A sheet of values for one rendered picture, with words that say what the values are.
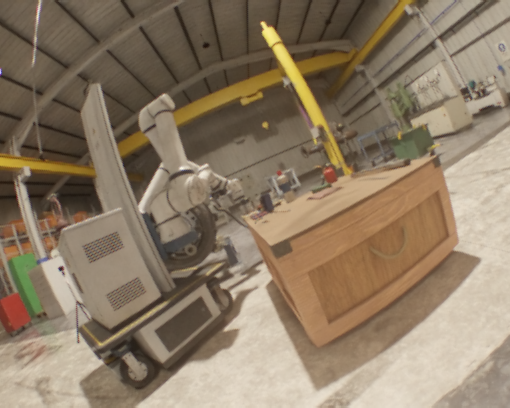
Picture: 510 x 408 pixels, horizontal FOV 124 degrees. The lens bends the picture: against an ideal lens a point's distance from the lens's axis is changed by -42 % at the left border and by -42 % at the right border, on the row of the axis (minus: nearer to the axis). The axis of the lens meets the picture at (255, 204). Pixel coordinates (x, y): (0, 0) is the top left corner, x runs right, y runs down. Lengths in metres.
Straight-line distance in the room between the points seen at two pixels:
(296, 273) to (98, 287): 0.86
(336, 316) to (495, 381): 0.59
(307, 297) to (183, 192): 0.81
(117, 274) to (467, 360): 1.36
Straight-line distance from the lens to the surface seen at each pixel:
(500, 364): 0.78
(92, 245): 1.17
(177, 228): 1.32
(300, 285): 0.75
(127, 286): 1.20
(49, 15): 8.97
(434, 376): 0.76
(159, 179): 2.01
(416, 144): 3.73
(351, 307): 0.89
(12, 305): 6.73
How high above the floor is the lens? 0.63
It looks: 3 degrees down
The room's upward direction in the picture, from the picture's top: 24 degrees counter-clockwise
